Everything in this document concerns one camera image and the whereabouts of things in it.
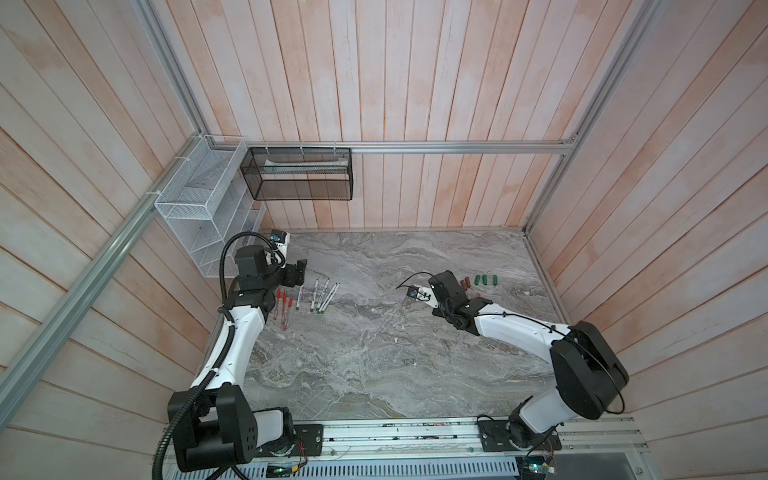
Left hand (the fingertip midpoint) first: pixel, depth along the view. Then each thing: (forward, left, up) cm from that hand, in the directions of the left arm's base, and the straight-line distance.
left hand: (291, 263), depth 83 cm
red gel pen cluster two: (-7, +6, -21) cm, 23 cm away
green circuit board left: (-46, -1, -22) cm, 51 cm away
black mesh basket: (+38, +4, +4) cm, 38 cm away
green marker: (-1, -7, -20) cm, 21 cm away
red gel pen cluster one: (-1, +6, -21) cm, 22 cm away
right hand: (0, -46, -11) cm, 47 cm away
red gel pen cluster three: (+2, +10, -21) cm, 23 cm away
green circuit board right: (-46, -63, -22) cm, 81 cm away
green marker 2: (-3, -6, -22) cm, 23 cm away
